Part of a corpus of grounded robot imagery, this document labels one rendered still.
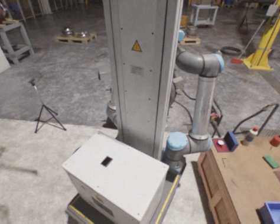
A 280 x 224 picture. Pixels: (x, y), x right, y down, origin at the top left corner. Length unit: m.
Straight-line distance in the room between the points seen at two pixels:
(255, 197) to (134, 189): 0.97
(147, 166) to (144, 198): 0.18
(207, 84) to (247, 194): 0.91
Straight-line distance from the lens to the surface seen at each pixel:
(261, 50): 5.00
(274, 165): 1.81
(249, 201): 1.53
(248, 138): 1.78
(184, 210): 1.83
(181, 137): 1.24
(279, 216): 1.60
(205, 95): 1.10
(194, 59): 1.01
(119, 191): 0.94
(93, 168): 1.03
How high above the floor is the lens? 1.70
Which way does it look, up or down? 40 degrees down
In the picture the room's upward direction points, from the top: straight up
